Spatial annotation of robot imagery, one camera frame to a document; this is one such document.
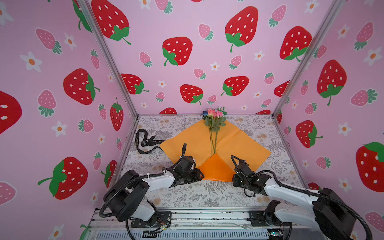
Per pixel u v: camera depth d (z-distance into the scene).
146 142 1.04
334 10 0.70
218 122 1.10
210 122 1.12
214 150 1.01
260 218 0.74
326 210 0.41
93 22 0.72
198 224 0.73
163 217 0.75
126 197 0.43
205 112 1.17
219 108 1.18
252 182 0.66
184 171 0.69
